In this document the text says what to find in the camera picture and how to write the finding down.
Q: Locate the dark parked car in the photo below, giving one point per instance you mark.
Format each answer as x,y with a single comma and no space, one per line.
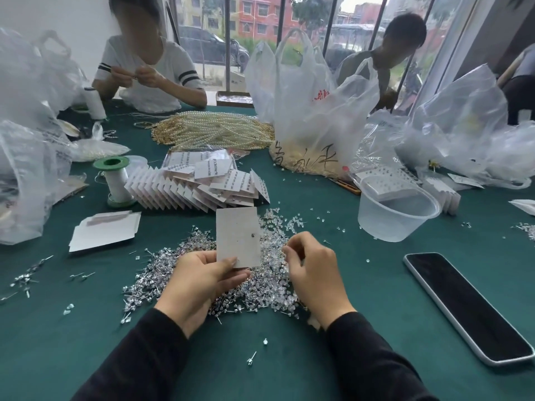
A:
209,45

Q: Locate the single ear stud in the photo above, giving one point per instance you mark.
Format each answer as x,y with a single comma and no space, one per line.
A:
251,358

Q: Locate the clear plastic bowl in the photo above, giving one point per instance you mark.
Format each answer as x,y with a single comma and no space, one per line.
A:
393,212

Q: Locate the white thread cone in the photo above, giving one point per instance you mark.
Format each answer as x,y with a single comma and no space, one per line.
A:
94,102

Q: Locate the small bag of pearls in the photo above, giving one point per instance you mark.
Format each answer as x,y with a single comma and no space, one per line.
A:
98,148

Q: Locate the person's right hand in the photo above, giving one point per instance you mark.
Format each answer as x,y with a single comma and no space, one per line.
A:
317,279

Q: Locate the white red-printed plastic bag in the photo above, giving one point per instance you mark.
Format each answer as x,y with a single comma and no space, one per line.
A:
37,70

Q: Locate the pile of silver stud earrings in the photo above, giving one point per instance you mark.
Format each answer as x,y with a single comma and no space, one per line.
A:
163,271

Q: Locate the small scatter of silver studs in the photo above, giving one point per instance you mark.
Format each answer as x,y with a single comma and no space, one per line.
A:
25,279

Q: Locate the white earring card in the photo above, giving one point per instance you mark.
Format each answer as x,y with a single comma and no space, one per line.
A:
238,233

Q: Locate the heap of clear plastic bags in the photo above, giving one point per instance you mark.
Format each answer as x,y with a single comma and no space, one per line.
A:
468,129

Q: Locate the stack of white cards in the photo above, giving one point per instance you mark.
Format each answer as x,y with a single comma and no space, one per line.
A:
104,231

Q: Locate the white-edged smartphone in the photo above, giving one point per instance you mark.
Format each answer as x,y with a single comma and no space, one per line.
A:
468,309

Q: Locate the person's right forearm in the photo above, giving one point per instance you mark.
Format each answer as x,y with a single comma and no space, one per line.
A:
368,363

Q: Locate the person's left hand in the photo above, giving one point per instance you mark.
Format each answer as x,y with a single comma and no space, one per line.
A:
196,283

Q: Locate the clear plastic earring backs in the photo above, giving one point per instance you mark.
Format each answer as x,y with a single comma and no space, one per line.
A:
271,223

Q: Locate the person's left forearm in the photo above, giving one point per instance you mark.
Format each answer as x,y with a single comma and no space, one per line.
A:
138,363

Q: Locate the green spool of white thread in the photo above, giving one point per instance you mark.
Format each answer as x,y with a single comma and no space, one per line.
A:
115,179

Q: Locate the white handwritten plastic bag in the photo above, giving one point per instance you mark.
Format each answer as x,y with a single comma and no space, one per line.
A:
309,108

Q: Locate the large clear plastic bag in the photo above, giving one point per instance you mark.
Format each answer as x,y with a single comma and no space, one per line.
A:
25,183

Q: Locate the orange and black tool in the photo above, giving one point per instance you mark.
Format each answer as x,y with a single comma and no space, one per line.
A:
345,185

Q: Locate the row of white cards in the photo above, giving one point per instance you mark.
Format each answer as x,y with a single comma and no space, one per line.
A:
200,183

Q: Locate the pile of pearl strands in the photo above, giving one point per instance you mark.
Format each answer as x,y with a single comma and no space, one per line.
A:
213,129

